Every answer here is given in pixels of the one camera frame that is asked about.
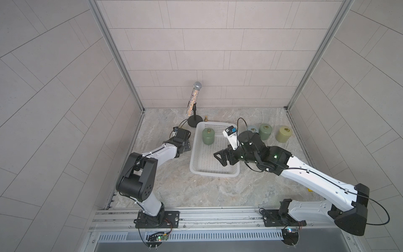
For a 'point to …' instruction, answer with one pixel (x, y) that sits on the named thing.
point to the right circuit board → (290, 237)
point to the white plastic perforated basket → (203, 162)
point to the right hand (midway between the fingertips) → (220, 152)
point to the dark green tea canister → (265, 130)
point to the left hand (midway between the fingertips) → (183, 143)
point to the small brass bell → (205, 119)
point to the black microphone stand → (193, 120)
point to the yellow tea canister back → (284, 134)
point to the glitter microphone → (193, 97)
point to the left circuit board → (156, 240)
